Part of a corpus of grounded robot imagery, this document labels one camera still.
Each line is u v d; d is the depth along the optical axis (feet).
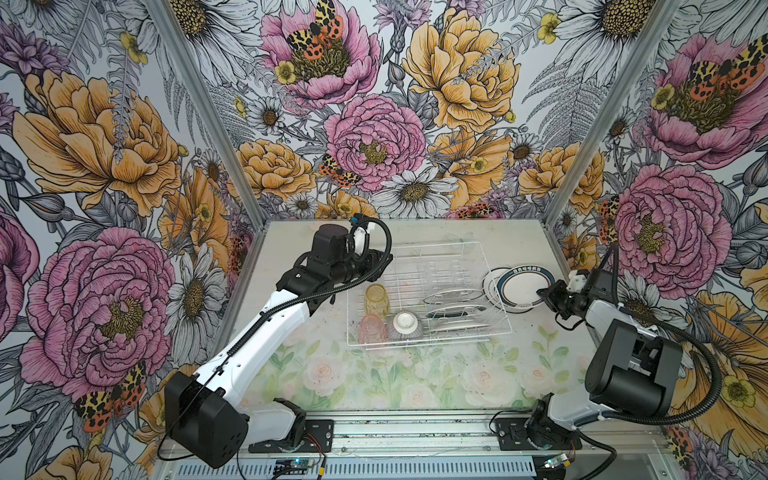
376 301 2.85
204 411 1.25
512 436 2.43
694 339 2.21
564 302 2.59
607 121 3.03
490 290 3.35
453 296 3.01
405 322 2.84
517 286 3.27
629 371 1.49
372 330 2.73
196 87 2.73
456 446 2.44
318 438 2.41
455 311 2.95
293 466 2.33
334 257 1.89
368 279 2.17
